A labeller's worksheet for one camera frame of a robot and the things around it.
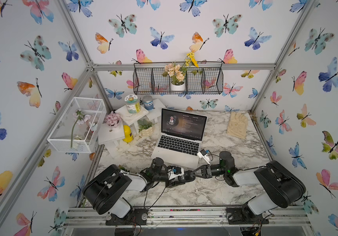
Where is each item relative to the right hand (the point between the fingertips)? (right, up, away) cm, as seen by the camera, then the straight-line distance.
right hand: (194, 174), depth 76 cm
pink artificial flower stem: (-58, +29, -1) cm, 65 cm away
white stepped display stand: (-50, +20, +10) cm, 54 cm away
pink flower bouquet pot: (-44, +29, +5) cm, 53 cm away
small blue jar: (-27, +40, +20) cm, 52 cm away
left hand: (-5, -2, +7) cm, 8 cm away
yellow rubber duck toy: (-40, +17, +20) cm, 48 cm away
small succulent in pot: (-29, +23, +21) cm, 42 cm away
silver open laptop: (-7, +14, +25) cm, 30 cm away
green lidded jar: (-34, +38, +8) cm, 51 cm away
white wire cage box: (-59, +24, -1) cm, 63 cm away
